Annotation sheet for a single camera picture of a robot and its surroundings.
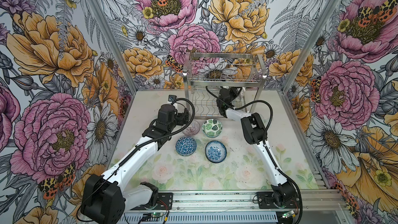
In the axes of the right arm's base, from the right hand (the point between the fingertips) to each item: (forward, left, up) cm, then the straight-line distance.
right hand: (243, 89), depth 104 cm
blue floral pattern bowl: (-38, +21, -10) cm, 45 cm away
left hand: (-25, +40, +7) cm, 48 cm away
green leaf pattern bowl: (-23, +22, -10) cm, 33 cm away
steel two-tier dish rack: (+17, +24, 0) cm, 29 cm away
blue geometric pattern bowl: (-34, +37, -11) cm, 52 cm away
